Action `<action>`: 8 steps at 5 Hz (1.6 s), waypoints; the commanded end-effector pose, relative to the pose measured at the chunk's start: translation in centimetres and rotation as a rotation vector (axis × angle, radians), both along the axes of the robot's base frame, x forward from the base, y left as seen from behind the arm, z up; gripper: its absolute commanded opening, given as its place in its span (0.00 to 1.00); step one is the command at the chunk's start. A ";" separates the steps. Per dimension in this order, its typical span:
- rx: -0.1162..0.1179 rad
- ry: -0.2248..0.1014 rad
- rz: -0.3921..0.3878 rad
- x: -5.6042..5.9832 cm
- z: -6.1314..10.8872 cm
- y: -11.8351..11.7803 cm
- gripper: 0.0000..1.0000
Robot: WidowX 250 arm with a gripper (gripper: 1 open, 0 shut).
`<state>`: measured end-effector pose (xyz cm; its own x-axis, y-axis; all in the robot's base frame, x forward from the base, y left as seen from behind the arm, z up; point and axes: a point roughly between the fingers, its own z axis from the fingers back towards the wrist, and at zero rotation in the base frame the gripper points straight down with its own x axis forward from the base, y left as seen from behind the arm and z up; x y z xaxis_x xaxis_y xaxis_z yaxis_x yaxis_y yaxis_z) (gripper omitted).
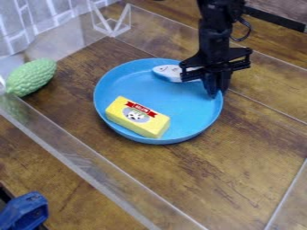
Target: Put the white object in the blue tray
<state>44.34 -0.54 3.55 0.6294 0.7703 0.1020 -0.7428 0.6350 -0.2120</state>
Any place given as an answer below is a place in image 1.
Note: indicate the blue round tray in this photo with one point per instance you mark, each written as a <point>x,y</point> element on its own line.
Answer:
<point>183,101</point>

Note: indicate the grey patterned curtain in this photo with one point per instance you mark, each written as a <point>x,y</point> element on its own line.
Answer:
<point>25,18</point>

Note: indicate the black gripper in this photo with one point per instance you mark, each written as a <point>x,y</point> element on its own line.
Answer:
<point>215,61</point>

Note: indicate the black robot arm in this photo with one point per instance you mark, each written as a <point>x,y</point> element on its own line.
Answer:
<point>222,14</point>

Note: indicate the clear acrylic front barrier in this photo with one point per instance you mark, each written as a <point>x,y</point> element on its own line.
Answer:
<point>153,212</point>

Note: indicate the green bumpy gourd toy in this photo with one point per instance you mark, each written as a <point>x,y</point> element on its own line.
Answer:
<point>29,77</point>

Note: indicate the yellow butter block toy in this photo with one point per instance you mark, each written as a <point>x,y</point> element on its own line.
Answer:
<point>137,118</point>

